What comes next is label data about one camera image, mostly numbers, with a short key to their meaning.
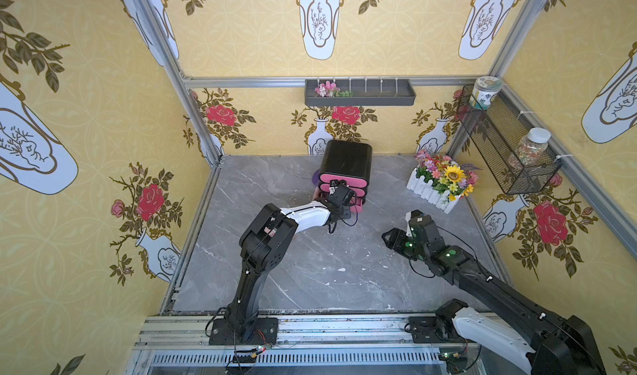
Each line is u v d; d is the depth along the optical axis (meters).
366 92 0.92
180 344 0.74
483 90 0.85
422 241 0.64
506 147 0.73
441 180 0.92
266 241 0.53
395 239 0.73
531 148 0.65
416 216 0.78
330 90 0.88
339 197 0.78
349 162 1.14
